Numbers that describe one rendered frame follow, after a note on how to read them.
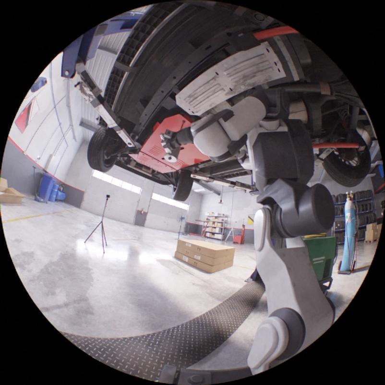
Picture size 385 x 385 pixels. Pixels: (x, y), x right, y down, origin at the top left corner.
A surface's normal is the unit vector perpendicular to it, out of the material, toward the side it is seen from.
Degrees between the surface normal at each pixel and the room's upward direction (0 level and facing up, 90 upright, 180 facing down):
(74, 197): 90
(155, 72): 180
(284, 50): 180
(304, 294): 42
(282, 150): 98
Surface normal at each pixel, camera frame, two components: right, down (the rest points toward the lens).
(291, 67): -0.17, 0.94
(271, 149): -0.50, -0.19
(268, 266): -0.96, 0.02
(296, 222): -0.95, 0.31
